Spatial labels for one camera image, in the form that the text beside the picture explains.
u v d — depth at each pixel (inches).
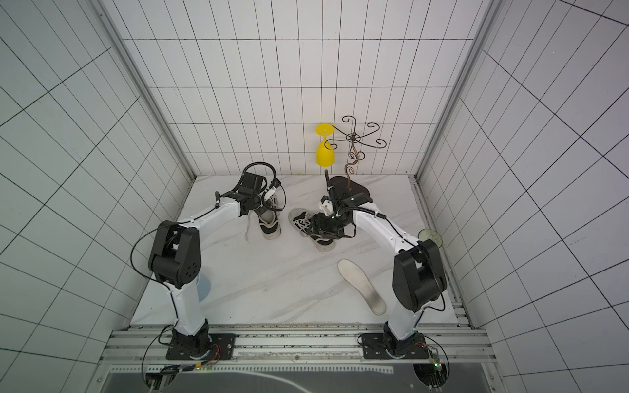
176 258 20.0
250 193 29.7
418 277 17.9
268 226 36.4
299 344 29.3
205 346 26.6
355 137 35.4
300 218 39.2
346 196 27.2
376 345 28.6
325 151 38.5
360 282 33.7
